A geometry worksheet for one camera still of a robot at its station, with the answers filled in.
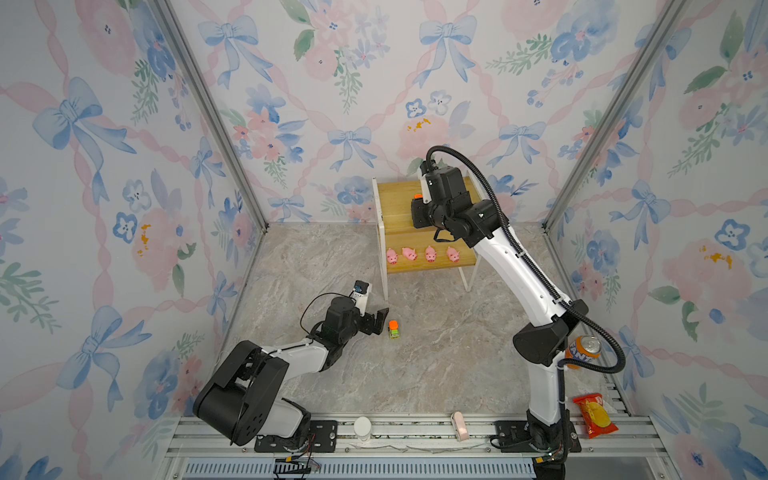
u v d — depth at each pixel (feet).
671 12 2.26
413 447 2.40
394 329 2.95
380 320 2.64
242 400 1.39
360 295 2.55
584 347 2.61
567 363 1.79
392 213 2.57
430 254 2.89
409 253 2.88
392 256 2.88
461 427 2.41
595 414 2.49
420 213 2.23
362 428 2.26
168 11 2.25
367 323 2.61
